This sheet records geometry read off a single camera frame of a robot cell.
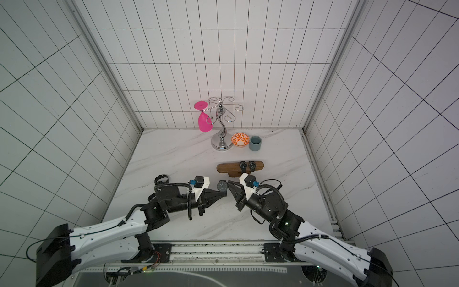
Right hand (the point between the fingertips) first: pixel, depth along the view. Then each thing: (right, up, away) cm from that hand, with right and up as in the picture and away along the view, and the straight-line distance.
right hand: (229, 178), depth 67 cm
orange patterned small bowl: (+7, +16, +44) cm, 47 cm away
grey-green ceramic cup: (+15, +14, +38) cm, 43 cm away
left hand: (-3, -7, 0) cm, 7 cm away
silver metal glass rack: (-4, +32, +25) cm, 40 cm away
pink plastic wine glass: (-14, +25, +34) cm, 44 cm away
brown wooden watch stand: (+2, -1, +25) cm, 25 cm away
